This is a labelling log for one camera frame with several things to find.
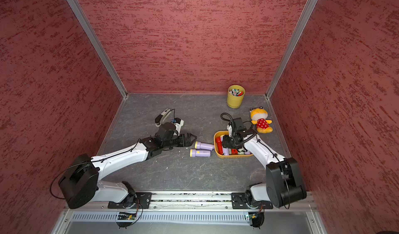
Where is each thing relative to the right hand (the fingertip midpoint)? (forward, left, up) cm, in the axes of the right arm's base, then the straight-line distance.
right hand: (225, 146), depth 88 cm
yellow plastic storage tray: (+10, +1, -1) cm, 10 cm away
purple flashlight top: (-3, 0, 0) cm, 3 cm away
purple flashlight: (-3, -13, -2) cm, 14 cm away
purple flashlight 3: (-3, +18, -2) cm, 18 cm away
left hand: (0, +20, +7) cm, 21 cm away
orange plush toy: (+21, -25, +1) cm, 32 cm away
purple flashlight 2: (+2, +12, -2) cm, 12 cm away
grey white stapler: (+22, +41, 0) cm, 47 cm away
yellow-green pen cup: (+33, -10, +7) cm, 35 cm away
